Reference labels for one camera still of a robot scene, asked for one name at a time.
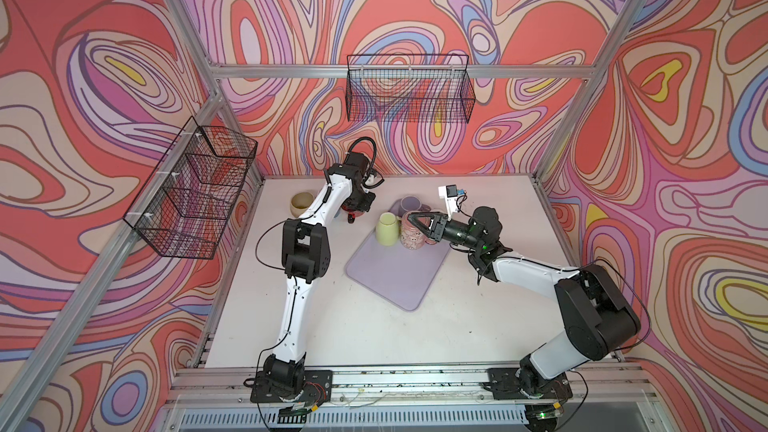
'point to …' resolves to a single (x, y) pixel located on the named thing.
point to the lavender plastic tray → (400, 275)
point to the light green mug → (387, 229)
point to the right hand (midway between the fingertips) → (411, 223)
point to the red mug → (352, 214)
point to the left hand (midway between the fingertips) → (367, 203)
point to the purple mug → (408, 203)
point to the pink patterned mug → (425, 220)
